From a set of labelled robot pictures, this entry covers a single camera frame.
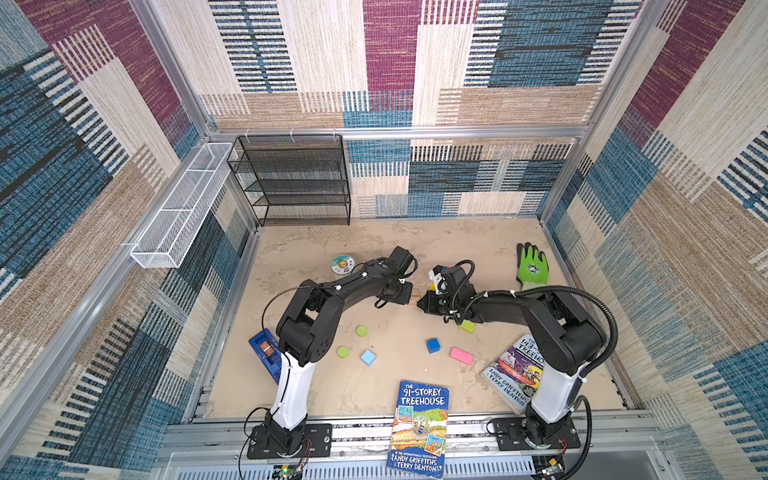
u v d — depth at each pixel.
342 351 0.88
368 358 0.85
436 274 0.92
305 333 0.53
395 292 0.84
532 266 1.05
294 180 1.09
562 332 0.50
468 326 0.92
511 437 0.73
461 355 0.85
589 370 0.51
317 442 0.73
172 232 0.73
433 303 0.86
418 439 0.71
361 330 0.92
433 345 0.87
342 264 0.97
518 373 0.81
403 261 0.80
